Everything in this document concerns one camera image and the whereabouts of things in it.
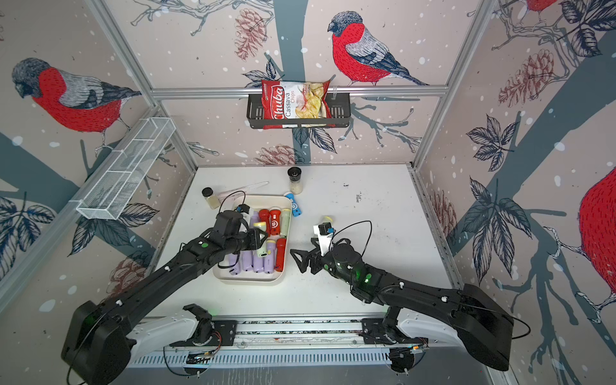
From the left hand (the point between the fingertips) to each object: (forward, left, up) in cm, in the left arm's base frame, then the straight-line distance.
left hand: (268, 230), depth 82 cm
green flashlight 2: (+12, -4, -11) cm, 16 cm away
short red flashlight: (+13, 0, -10) cm, 16 cm away
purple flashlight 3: (-7, 0, -10) cm, 12 cm away
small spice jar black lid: (+20, +29, -7) cm, 36 cm away
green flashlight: (+11, -22, -11) cm, 27 cm away
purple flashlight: (-12, +9, +3) cm, 15 cm away
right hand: (-7, -12, +3) cm, 14 cm away
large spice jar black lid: (+29, -7, -10) cm, 31 cm away
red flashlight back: (0, -3, -10) cm, 11 cm away
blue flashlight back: (+16, -8, -11) cm, 21 cm away
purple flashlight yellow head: (-5, +9, -10) cm, 15 cm away
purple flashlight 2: (-7, +5, -11) cm, 14 cm away
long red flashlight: (+13, +5, -12) cm, 19 cm away
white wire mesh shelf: (+2, +47, +17) cm, 50 cm away
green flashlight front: (-7, +1, 0) cm, 8 cm away
